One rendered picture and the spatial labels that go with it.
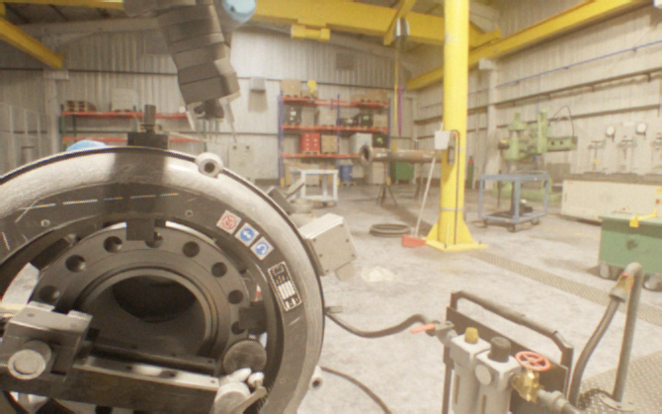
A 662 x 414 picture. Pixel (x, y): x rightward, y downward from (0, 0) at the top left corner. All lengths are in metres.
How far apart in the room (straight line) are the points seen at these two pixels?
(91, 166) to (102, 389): 0.38
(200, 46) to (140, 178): 0.25
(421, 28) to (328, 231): 13.65
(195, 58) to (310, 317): 0.52
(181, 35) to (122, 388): 0.57
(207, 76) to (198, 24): 0.06
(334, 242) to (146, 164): 0.40
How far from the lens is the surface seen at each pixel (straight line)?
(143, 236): 0.75
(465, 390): 1.07
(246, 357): 0.77
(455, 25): 4.33
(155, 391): 0.71
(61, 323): 0.64
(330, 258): 0.73
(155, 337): 1.05
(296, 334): 0.73
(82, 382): 0.71
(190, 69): 0.49
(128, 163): 0.62
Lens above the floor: 0.94
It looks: 7 degrees down
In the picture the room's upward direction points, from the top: straight up
